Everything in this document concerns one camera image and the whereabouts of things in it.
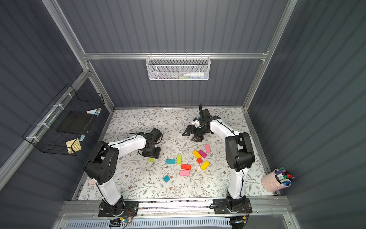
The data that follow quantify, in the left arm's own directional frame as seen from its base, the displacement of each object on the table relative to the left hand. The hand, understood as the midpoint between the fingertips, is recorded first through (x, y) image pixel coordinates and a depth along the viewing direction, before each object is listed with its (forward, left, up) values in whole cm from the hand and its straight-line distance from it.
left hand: (156, 157), depth 92 cm
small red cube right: (-2, -28, -1) cm, 28 cm away
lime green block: (-2, +3, 0) cm, 4 cm away
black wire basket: (-5, +44, +34) cm, 56 cm away
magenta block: (+1, -31, -1) cm, 31 cm away
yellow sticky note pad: (-10, +29, +32) cm, 45 cm away
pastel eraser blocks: (-16, +35, +2) cm, 38 cm away
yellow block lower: (-6, -31, -1) cm, 32 cm away
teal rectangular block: (-3, -9, -1) cm, 10 cm away
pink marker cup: (-19, -64, +8) cm, 67 cm away
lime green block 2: (-2, -15, -1) cm, 15 cm away
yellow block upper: (+2, -27, -1) cm, 27 cm away
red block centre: (-7, -19, 0) cm, 20 cm away
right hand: (+8, -20, +10) cm, 24 cm away
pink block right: (+6, -34, -1) cm, 35 cm away
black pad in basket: (+6, +39, +28) cm, 49 cm away
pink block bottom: (-10, -18, 0) cm, 21 cm away
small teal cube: (-13, -7, -1) cm, 15 cm away
